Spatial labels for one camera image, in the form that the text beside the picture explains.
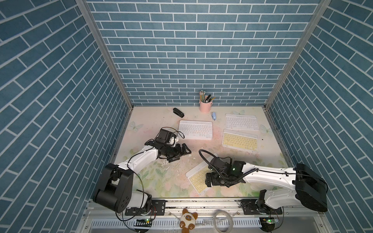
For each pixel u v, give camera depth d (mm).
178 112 1134
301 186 412
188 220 679
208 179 722
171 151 743
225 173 619
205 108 1125
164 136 699
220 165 628
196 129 1038
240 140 996
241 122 1113
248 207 735
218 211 752
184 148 776
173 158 784
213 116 1118
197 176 843
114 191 418
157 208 733
